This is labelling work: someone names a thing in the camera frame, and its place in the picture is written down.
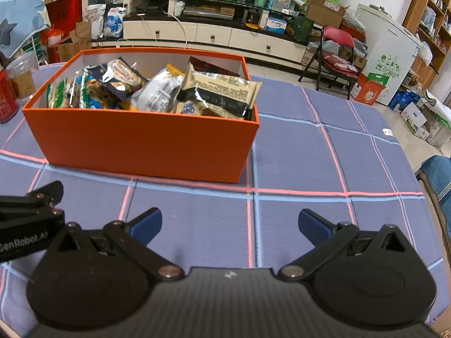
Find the blue star printed cloth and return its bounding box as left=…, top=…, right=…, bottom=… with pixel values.
left=0, top=0, right=50, bottom=59

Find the orange cardboard box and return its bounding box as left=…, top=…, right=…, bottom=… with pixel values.
left=22, top=46, right=261, bottom=184

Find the green snack packet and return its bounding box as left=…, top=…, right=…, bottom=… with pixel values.
left=47, top=77, right=83, bottom=109

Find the red soda can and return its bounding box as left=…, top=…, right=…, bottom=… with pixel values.
left=0, top=70, right=20, bottom=124

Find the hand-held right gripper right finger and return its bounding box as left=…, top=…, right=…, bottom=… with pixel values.
left=278, top=209, right=415, bottom=283

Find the orange white carton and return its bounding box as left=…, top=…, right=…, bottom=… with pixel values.
left=350, top=72, right=387, bottom=105

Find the clear plastic jar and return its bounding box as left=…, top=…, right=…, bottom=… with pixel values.
left=5, top=52, right=40, bottom=100

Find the blue white bag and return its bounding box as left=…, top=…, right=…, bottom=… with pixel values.
left=105, top=6, right=125, bottom=39

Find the red folding chair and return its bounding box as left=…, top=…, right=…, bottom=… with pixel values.
left=299, top=25, right=370, bottom=94

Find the dark green bag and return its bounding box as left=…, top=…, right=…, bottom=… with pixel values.
left=286, top=15, right=315, bottom=43

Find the beige black snack packet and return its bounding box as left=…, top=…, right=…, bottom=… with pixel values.
left=177, top=64, right=263, bottom=119

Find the dark blue cookie packet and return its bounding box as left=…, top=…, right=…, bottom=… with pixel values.
left=86, top=59, right=148, bottom=101

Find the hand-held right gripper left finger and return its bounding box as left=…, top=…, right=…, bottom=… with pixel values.
left=46, top=208, right=184, bottom=282

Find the white black television stand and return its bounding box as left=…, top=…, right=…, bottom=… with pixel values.
left=90, top=0, right=318, bottom=66

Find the blue plaid tablecloth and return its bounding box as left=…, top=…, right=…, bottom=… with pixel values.
left=0, top=61, right=445, bottom=338

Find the silver media player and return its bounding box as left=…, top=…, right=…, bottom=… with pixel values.
left=183, top=6, right=236, bottom=20

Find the blue denim cloth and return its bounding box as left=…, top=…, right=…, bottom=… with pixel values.
left=417, top=154, right=451, bottom=240

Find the red storage box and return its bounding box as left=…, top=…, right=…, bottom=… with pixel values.
left=45, top=0, right=83, bottom=41

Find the brown chocolate chip cookie packet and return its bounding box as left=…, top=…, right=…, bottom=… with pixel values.
left=174, top=101, right=229, bottom=118

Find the silver black snack packet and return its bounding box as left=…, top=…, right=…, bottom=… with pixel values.
left=131, top=66, right=184, bottom=113

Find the dark brown snack packet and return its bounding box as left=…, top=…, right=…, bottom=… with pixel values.
left=188, top=55, right=241, bottom=77

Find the white chest freezer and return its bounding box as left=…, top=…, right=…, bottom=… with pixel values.
left=355, top=3, right=423, bottom=107

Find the blue white tissue box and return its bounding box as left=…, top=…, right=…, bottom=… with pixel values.
left=265, top=16, right=289, bottom=35

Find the pink seat cushion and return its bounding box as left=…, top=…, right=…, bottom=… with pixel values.
left=322, top=51, right=360, bottom=73

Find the small brown cardboard box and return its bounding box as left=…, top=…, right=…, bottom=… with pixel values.
left=57, top=21, right=93, bottom=63

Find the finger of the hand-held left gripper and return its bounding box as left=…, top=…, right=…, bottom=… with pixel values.
left=0, top=207, right=66, bottom=235
left=0, top=181, right=65, bottom=212

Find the large brown cardboard box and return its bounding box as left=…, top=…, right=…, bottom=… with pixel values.
left=304, top=0, right=349, bottom=29

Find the glass pot lid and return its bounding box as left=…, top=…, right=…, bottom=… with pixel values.
left=368, top=3, right=393, bottom=18

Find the blue white carton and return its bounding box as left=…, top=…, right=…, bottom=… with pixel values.
left=388, top=91, right=431, bottom=141

